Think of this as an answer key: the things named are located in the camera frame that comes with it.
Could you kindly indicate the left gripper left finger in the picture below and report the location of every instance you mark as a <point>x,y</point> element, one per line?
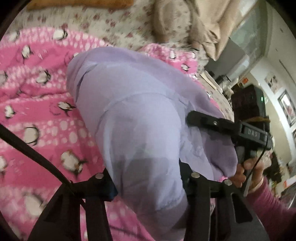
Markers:
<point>60,220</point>

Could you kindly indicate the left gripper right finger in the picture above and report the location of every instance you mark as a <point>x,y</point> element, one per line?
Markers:
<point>218,210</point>

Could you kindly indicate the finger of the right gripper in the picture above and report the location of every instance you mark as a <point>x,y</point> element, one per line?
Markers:
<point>220,125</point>

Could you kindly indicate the lavender zip jacket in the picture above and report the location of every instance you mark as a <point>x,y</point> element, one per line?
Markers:
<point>135,107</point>

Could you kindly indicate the pink sleeved forearm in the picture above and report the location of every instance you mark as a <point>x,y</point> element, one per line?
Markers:
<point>277,219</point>

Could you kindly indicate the person right hand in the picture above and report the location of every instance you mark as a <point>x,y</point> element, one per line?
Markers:
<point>246,172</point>

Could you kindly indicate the beige garment pile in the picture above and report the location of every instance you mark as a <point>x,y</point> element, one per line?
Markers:
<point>212,23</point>

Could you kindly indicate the floral bed sheet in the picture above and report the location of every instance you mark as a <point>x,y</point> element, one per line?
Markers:
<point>126,28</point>

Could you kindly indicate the pink penguin quilt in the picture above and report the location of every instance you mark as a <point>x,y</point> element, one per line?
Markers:
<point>37,107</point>

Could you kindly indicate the orange patchwork cushion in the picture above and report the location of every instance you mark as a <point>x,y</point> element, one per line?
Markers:
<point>102,4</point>

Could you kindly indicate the framed wall picture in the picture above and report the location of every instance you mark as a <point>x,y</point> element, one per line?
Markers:
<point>288,107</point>

